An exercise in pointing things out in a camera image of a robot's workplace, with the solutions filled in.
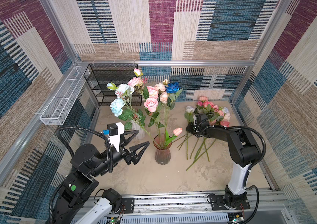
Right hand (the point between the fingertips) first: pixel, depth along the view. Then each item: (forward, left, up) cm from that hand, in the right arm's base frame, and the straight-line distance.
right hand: (186, 129), depth 101 cm
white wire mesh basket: (+6, +84, +17) cm, 86 cm away
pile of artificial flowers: (+9, -24, +2) cm, 26 cm away
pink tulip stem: (-19, +11, +26) cm, 34 cm away
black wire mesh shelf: (+31, +61, +26) cm, 73 cm away
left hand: (-29, +25, +39) cm, 55 cm away
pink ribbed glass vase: (-19, +18, +15) cm, 30 cm away
